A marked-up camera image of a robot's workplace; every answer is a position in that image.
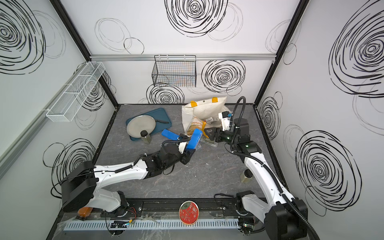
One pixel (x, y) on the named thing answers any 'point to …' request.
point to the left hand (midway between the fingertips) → (192, 148)
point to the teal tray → (162, 119)
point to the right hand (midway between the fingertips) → (209, 131)
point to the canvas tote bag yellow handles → (202, 114)
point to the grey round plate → (140, 123)
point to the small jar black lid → (145, 137)
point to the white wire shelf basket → (66, 107)
